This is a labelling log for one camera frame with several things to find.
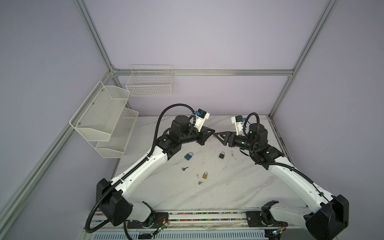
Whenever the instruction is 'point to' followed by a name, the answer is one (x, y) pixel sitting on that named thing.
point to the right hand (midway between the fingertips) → (217, 134)
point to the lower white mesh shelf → (115, 147)
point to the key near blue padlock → (183, 169)
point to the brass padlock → (205, 176)
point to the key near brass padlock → (199, 182)
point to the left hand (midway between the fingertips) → (213, 132)
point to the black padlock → (221, 155)
